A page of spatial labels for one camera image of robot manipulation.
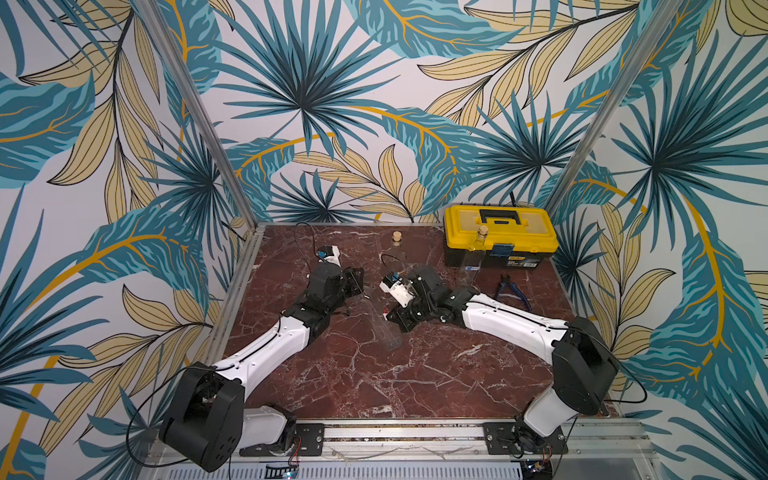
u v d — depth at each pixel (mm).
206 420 402
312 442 730
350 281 733
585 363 440
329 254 734
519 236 952
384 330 913
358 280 779
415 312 707
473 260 921
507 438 728
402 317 718
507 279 1036
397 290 748
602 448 739
